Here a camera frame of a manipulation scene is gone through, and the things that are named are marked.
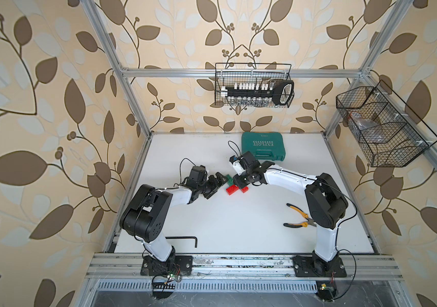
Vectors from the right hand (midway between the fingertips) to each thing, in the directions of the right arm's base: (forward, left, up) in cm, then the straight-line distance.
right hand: (237, 179), depth 94 cm
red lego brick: (-5, +3, -2) cm, 5 cm away
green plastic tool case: (+22, -19, 0) cm, 29 cm away
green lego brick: (-1, +3, 0) cm, 4 cm away
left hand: (-3, +6, +1) cm, 7 cm away
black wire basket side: (+2, -58, +29) cm, 65 cm away
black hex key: (-26, +20, -5) cm, 33 cm away
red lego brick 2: (-4, -4, -2) cm, 6 cm away
